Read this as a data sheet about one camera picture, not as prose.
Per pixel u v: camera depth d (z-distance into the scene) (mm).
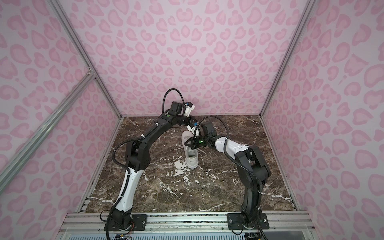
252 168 498
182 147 1008
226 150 549
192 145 801
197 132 808
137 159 616
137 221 739
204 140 783
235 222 735
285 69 918
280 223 733
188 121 881
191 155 912
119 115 1218
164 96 801
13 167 516
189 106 895
